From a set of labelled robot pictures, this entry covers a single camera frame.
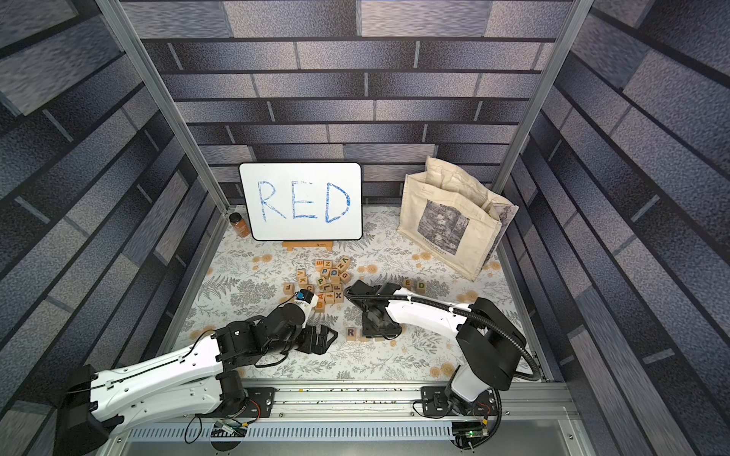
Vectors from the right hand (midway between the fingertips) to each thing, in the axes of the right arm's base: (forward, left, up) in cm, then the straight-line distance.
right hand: (373, 331), depth 84 cm
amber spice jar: (+37, +51, +7) cm, 63 cm away
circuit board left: (-25, +37, -3) cm, 45 cm away
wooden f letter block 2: (+11, +15, 0) cm, 18 cm away
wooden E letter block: (+17, -12, -1) cm, 21 cm away
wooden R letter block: (-1, +7, 0) cm, 7 cm away
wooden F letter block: (+15, +13, 0) cm, 20 cm away
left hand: (-5, +12, +9) cm, 16 cm away
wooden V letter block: (+25, +10, 0) cm, 27 cm away
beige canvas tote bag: (+33, -25, +16) cm, 44 cm away
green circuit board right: (-25, -24, -4) cm, 35 cm away
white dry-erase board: (+39, +26, +17) cm, 50 cm away
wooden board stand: (+31, +31, +3) cm, 44 cm away
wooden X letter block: (+11, +12, +1) cm, 16 cm away
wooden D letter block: (+16, -16, -2) cm, 23 cm away
